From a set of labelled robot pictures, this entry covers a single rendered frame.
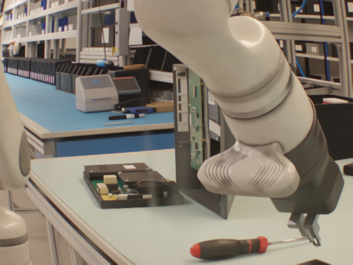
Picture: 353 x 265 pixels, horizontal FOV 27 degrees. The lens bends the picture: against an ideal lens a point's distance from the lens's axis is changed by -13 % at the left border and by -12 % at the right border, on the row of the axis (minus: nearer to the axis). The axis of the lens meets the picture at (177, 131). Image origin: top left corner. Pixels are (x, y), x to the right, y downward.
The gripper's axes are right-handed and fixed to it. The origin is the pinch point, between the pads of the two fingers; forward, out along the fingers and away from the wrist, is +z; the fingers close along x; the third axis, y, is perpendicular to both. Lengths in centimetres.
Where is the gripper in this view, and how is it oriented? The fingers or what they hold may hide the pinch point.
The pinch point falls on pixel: (317, 244)
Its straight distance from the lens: 82.0
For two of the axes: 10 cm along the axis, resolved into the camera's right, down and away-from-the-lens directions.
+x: -8.2, -0.5, 5.8
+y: 3.9, -7.9, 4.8
